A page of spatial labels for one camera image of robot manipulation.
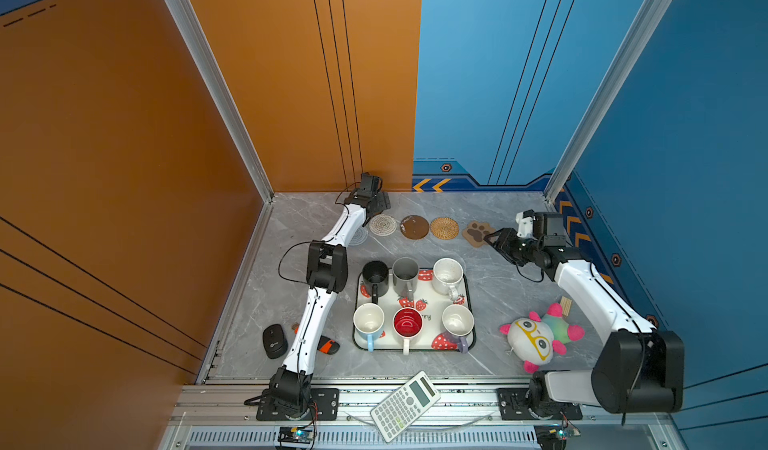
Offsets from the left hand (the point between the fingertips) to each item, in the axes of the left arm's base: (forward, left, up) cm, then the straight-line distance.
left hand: (379, 197), depth 115 cm
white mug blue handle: (-49, +1, -2) cm, 49 cm away
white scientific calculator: (-69, -9, -2) cm, 70 cm away
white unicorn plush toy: (-55, -42, +4) cm, 70 cm away
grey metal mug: (-35, -10, +2) cm, 37 cm away
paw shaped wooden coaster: (-14, -36, -3) cm, 39 cm away
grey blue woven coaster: (-18, +6, -2) cm, 19 cm away
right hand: (-30, -33, +14) cm, 46 cm away
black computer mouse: (-54, +26, -2) cm, 60 cm away
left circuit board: (-75, +17, -5) cm, 77 cm away
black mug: (-35, 0, +1) cm, 35 cm away
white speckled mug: (-33, -23, -1) cm, 40 cm away
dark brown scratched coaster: (-13, -14, -2) cm, 19 cm away
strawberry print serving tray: (-41, -17, -4) cm, 45 cm away
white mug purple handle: (-48, -25, -2) cm, 54 cm away
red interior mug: (-49, -10, -2) cm, 50 cm away
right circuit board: (-74, -44, -5) cm, 87 cm away
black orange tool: (-55, +12, -2) cm, 56 cm away
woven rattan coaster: (-13, -25, -3) cm, 28 cm away
